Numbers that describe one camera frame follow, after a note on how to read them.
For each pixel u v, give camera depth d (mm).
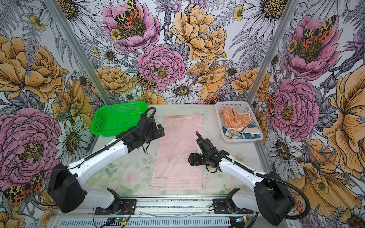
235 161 535
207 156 653
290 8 724
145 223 778
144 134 626
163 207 760
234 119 1058
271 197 411
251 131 919
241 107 1118
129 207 735
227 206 673
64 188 402
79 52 879
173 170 859
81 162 451
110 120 1118
